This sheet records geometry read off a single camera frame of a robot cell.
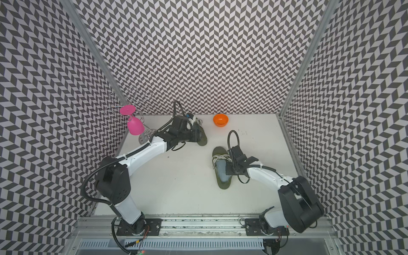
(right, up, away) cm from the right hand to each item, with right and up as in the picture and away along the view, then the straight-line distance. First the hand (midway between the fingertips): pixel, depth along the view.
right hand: (230, 172), depth 88 cm
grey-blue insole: (-5, +3, 0) cm, 6 cm away
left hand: (-17, +21, -1) cm, 27 cm away
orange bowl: (-4, +30, +25) cm, 39 cm away
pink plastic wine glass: (-53, +25, 0) cm, 58 cm away
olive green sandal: (-5, +9, -3) cm, 11 cm away
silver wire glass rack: (-52, +37, -5) cm, 64 cm away
